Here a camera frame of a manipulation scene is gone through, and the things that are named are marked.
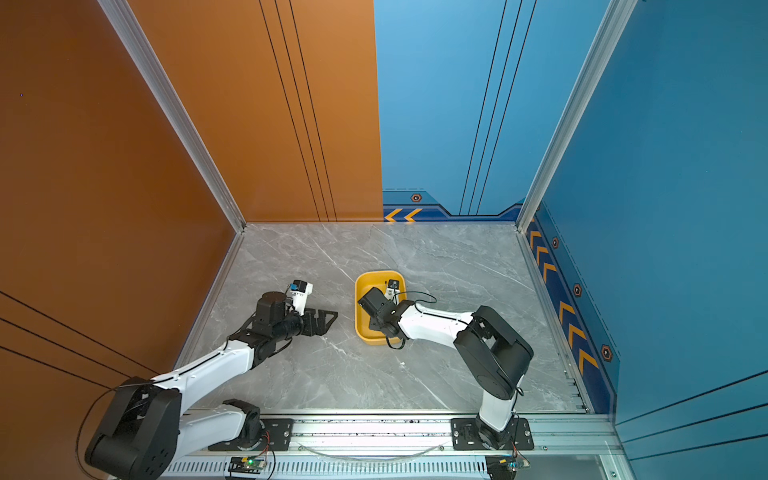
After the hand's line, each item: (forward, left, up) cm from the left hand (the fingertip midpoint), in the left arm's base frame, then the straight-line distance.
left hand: (327, 310), depth 87 cm
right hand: (0, -15, -5) cm, 16 cm away
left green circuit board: (-36, +15, -10) cm, 40 cm away
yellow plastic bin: (+13, -10, -4) cm, 17 cm away
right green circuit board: (-36, -46, -8) cm, 59 cm away
